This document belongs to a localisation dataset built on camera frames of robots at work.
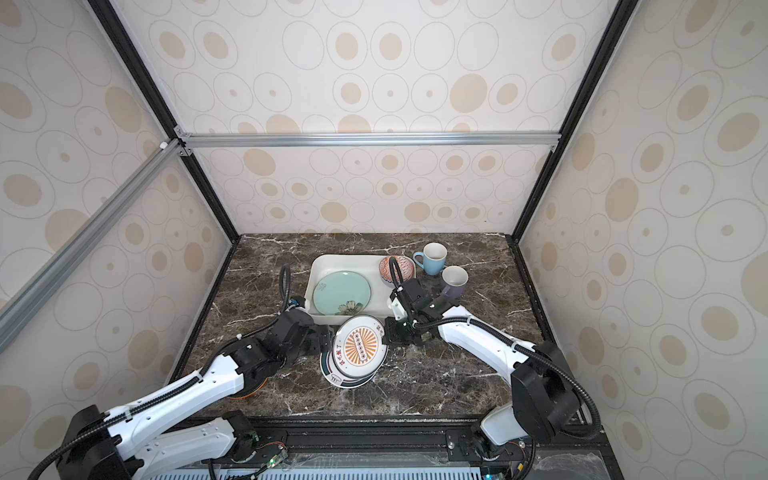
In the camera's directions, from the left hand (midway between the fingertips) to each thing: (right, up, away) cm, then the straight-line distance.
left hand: (330, 330), depth 80 cm
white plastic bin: (+8, +17, +27) cm, 33 cm away
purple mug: (+39, +13, +25) cm, 48 cm away
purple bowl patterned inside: (+22, +17, +26) cm, 38 cm away
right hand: (+15, -3, +1) cm, 15 cm away
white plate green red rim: (+2, -14, +3) cm, 15 cm away
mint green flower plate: (-1, +8, +22) cm, 23 cm away
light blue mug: (+31, +20, +21) cm, 42 cm away
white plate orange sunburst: (+8, -6, +3) cm, 10 cm away
